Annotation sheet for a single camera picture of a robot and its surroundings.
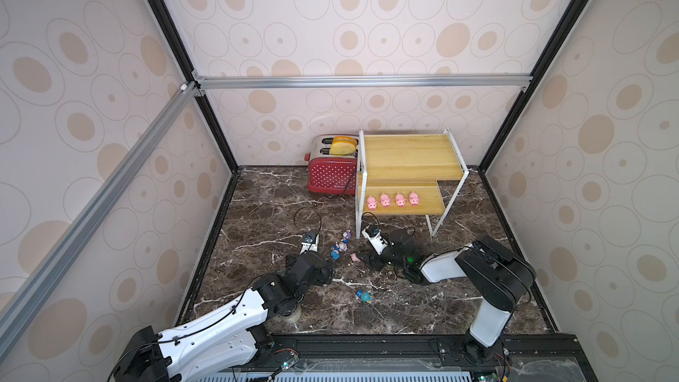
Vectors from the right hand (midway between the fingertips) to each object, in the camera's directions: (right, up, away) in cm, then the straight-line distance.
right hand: (361, 253), depth 91 cm
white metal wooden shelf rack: (+9, +26, -18) cm, 33 cm away
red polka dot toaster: (-10, +28, +11) cm, 32 cm away
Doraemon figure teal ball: (+1, -11, -9) cm, 14 cm away
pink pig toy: (+3, +18, -6) cm, 19 cm away
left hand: (-12, +1, -11) cm, 16 cm away
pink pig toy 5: (-2, -1, -1) cm, 3 cm away
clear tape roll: (-21, -16, -12) cm, 29 cm away
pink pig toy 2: (+8, +19, -5) cm, 21 cm away
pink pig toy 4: (+17, +19, -4) cm, 26 cm away
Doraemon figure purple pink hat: (-5, +5, +5) cm, 9 cm away
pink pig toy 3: (+12, +19, -4) cm, 23 cm away
